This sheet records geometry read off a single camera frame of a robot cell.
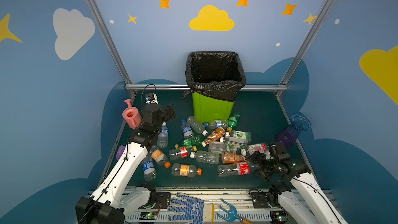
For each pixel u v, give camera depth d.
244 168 0.80
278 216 0.71
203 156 0.84
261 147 0.85
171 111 0.70
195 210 0.72
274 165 0.58
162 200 0.74
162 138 0.90
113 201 0.38
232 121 1.01
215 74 1.03
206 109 0.93
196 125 0.98
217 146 0.91
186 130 0.95
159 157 0.85
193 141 0.88
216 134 0.93
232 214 0.71
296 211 0.55
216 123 0.98
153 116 0.53
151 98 0.65
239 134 0.95
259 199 0.75
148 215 0.71
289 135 0.86
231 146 0.91
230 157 0.84
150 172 0.79
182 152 0.86
